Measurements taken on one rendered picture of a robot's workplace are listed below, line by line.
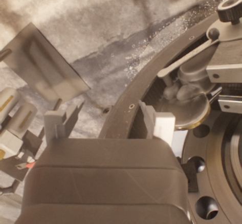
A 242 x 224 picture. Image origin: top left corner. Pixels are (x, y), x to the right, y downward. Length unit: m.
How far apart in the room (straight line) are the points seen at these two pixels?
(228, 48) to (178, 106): 0.13
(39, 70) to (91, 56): 0.30
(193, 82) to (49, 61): 0.75
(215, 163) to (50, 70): 0.84
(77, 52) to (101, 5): 0.24
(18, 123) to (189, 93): 0.62
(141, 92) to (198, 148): 0.16
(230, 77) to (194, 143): 0.16
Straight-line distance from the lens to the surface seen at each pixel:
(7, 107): 0.77
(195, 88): 0.35
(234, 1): 0.41
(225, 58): 0.31
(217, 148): 0.38
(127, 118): 0.33
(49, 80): 1.03
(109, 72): 0.90
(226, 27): 0.42
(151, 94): 0.38
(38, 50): 0.96
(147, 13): 0.78
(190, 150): 0.39
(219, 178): 0.35
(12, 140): 0.73
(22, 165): 0.76
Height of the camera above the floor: 0.75
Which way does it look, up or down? 48 degrees down
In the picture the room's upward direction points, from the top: 171 degrees counter-clockwise
